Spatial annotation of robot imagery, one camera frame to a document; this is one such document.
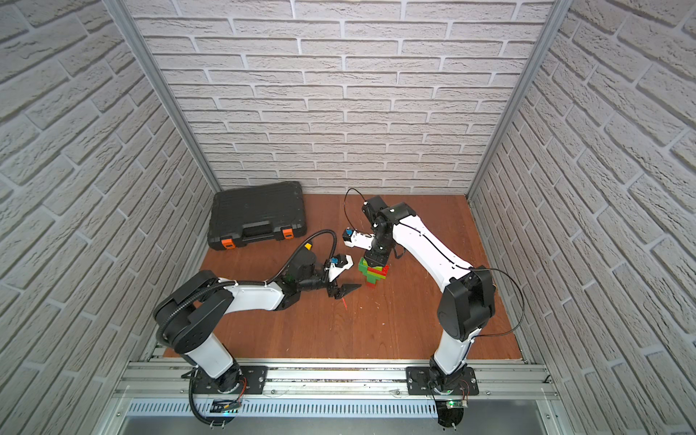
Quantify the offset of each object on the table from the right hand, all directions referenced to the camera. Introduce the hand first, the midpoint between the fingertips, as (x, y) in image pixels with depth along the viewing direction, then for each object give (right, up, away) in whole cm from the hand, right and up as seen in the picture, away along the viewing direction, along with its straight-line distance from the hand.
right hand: (380, 256), depth 83 cm
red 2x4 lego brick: (+1, -5, -2) cm, 5 cm away
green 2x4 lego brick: (-3, -8, +3) cm, 9 cm away
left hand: (-7, -5, 0) cm, 8 cm away
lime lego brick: (-1, -6, 0) cm, 6 cm away
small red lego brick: (-3, -11, +6) cm, 12 cm away
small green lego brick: (-6, -4, 0) cm, 7 cm away
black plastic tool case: (-47, +14, +21) cm, 53 cm away
